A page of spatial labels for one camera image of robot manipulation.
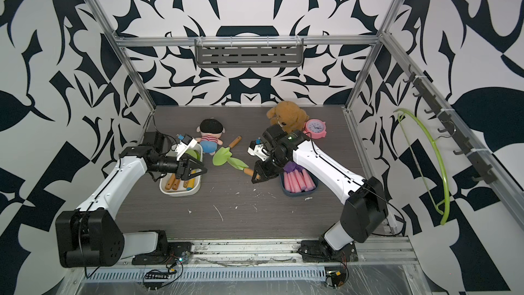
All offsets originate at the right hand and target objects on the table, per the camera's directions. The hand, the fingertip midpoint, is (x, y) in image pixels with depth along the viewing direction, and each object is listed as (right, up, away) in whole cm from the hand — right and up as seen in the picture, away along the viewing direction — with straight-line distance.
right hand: (255, 176), depth 75 cm
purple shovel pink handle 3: (+18, -5, +13) cm, 23 cm away
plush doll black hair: (-23, +17, +25) cm, 38 cm away
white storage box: (-36, -7, +13) cm, 39 cm away
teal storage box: (+18, -10, +10) cm, 23 cm away
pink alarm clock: (+30, +17, +33) cm, 48 cm away
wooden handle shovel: (-34, -6, +13) cm, 37 cm away
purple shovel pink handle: (+14, -4, +16) cm, 22 cm away
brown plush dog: (+14, +23, +19) cm, 33 cm away
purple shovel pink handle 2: (+23, -5, +11) cm, 26 cm away
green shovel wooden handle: (-6, +3, +5) cm, 8 cm away
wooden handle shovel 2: (-30, -6, +12) cm, 33 cm away
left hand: (-20, +3, +3) cm, 21 cm away
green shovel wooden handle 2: (-17, +5, +24) cm, 29 cm away
